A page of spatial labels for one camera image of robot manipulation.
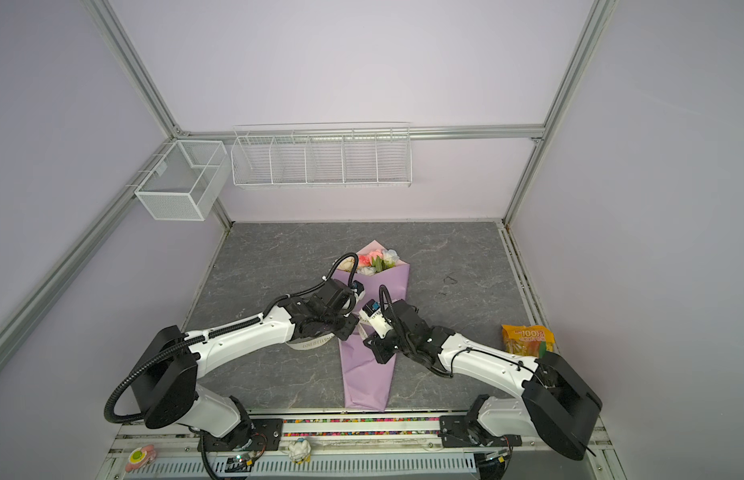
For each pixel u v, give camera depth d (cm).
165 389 42
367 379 81
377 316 72
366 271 109
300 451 67
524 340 84
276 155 98
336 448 72
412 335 63
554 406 41
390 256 104
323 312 64
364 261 104
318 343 85
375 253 101
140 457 67
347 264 102
